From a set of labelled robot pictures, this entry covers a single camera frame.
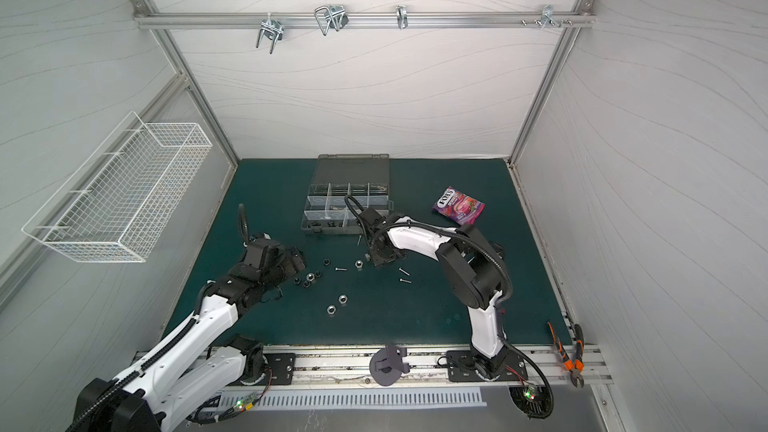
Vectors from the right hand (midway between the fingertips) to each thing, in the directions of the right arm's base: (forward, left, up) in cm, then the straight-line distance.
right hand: (389, 249), depth 94 cm
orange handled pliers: (-30, -49, -2) cm, 57 cm away
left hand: (-7, +26, +7) cm, 28 cm away
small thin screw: (-7, +14, -1) cm, 16 cm away
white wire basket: (-7, +62, +31) cm, 70 cm away
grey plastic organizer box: (+31, +12, -1) cm, 33 cm away
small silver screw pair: (-9, -5, -2) cm, 11 cm away
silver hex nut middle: (-6, +9, 0) cm, 11 cm away
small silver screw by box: (+4, +10, -2) cm, 11 cm away
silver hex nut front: (-19, +15, -1) cm, 25 cm away
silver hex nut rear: (-16, +12, 0) cm, 20 cm away
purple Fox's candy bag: (+18, -24, 0) cm, 30 cm away
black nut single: (-5, +19, 0) cm, 20 cm away
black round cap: (-32, -1, 0) cm, 32 cm away
